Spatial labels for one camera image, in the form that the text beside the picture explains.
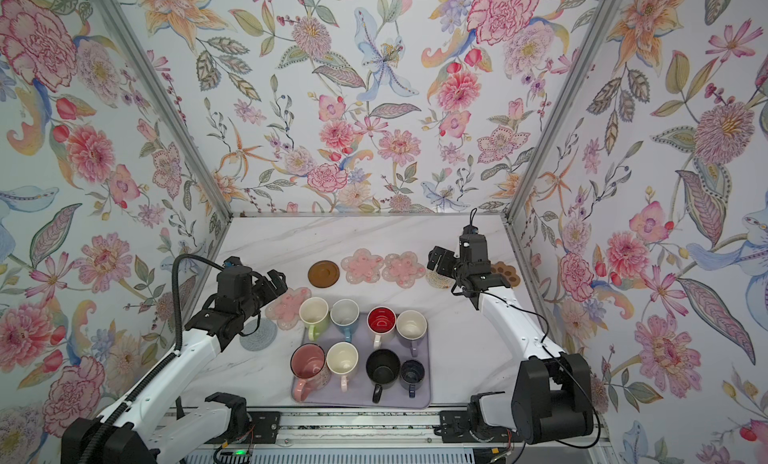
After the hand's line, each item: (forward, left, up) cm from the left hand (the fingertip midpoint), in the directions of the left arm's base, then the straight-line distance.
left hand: (280, 282), depth 83 cm
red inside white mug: (-6, -28, -13) cm, 31 cm away
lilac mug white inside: (-7, -37, -13) cm, 40 cm away
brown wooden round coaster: (+13, -8, -15) cm, 22 cm away
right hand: (+7, -46, +2) cm, 47 cm away
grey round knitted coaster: (-10, +7, -15) cm, 19 cm away
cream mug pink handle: (-18, -17, -11) cm, 27 cm away
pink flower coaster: (-1, +2, -15) cm, 15 cm away
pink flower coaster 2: (+17, -22, -17) cm, 32 cm away
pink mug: (-19, -8, -14) cm, 24 cm away
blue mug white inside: (-5, -17, -10) cm, 21 cm away
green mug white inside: (-4, -8, -10) cm, 14 cm away
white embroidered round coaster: (+9, -48, -14) cm, 51 cm away
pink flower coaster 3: (+14, -36, -15) cm, 41 cm away
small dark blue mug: (-22, -36, -14) cm, 45 cm away
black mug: (-19, -28, -14) cm, 37 cm away
